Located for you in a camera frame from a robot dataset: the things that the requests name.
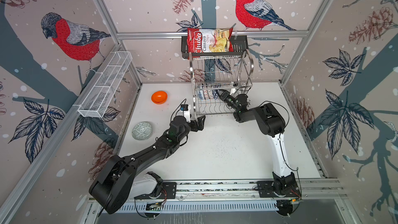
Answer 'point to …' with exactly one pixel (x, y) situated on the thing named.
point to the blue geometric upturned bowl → (205, 94)
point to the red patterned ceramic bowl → (215, 93)
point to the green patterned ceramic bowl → (142, 130)
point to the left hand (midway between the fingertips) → (198, 116)
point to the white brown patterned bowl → (210, 94)
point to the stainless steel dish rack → (211, 74)
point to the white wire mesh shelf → (95, 102)
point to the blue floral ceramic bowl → (201, 96)
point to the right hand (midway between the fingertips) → (213, 92)
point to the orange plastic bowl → (159, 97)
